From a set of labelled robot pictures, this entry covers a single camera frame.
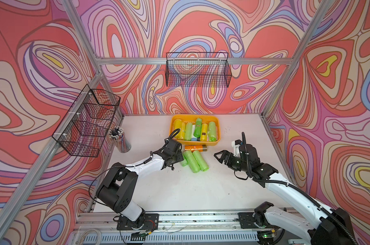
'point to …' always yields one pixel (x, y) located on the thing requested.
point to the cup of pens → (116, 132)
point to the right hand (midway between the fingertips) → (219, 161)
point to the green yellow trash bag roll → (204, 132)
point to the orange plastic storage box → (191, 118)
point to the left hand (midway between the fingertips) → (181, 156)
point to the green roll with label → (198, 128)
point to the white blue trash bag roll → (193, 138)
